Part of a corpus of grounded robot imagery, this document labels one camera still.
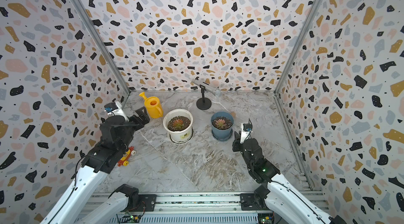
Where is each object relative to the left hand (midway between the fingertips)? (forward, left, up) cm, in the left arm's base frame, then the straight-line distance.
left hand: (139, 111), depth 70 cm
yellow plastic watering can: (+20, +4, -20) cm, 28 cm away
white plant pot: (+1, -17, -21) cm, 27 cm away
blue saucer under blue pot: (+2, -39, -31) cm, 50 cm away
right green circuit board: (-37, -56, -33) cm, 75 cm away
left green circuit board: (-36, +5, -32) cm, 48 cm away
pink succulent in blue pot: (+8, -37, -22) cm, 44 cm away
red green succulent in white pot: (+7, -13, -21) cm, 25 cm away
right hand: (-3, -45, -14) cm, 47 cm away
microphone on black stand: (+31, -28, -31) cm, 52 cm away
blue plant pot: (+4, -40, -24) cm, 47 cm away
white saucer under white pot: (+1, -14, -32) cm, 35 cm away
